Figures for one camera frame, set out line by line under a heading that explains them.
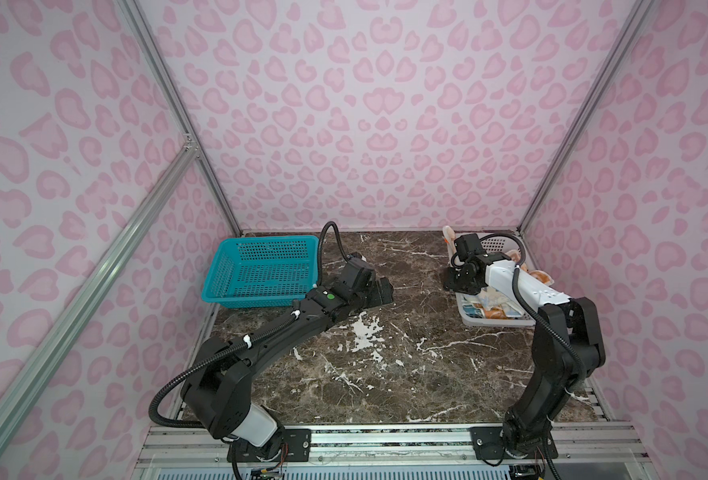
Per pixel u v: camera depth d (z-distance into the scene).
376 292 0.73
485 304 0.92
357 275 0.62
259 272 1.07
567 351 0.48
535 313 0.48
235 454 0.68
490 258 0.69
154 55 0.75
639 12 0.69
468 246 0.75
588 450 0.73
